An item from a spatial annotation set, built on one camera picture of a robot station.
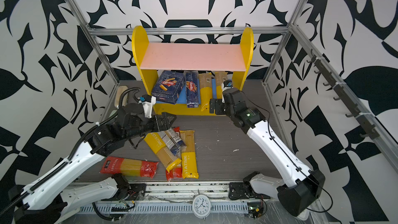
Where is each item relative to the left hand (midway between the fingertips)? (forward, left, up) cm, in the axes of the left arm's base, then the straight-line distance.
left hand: (170, 115), depth 65 cm
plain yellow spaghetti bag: (+33, -17, -14) cm, 40 cm away
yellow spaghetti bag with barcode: (+36, -26, -14) cm, 47 cm away
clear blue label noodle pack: (0, +3, -26) cm, 26 cm away
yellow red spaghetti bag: (-15, +1, -28) cm, 32 cm away
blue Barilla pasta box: (+26, +5, -11) cm, 29 cm away
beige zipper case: (+39, +42, -28) cm, 64 cm away
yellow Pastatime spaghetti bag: (0, +12, -27) cm, 29 cm away
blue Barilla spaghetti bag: (+29, -9, -14) cm, 33 cm away
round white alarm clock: (-29, -12, -27) cm, 41 cm away
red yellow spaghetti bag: (-12, +23, -28) cm, 38 cm away
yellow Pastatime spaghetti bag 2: (-7, -6, -29) cm, 30 cm away
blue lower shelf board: (+23, -3, -18) cm, 29 cm away
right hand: (+9, -21, -4) cm, 24 cm away
